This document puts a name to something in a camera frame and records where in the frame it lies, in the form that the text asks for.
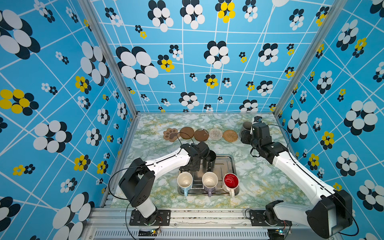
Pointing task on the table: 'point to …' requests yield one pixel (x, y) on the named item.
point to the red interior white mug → (231, 184)
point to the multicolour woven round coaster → (215, 134)
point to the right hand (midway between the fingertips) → (247, 132)
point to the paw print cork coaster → (171, 134)
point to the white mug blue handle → (185, 180)
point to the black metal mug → (209, 162)
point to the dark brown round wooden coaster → (186, 132)
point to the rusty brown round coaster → (201, 134)
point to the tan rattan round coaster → (230, 135)
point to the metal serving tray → (224, 164)
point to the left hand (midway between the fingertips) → (194, 167)
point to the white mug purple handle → (210, 181)
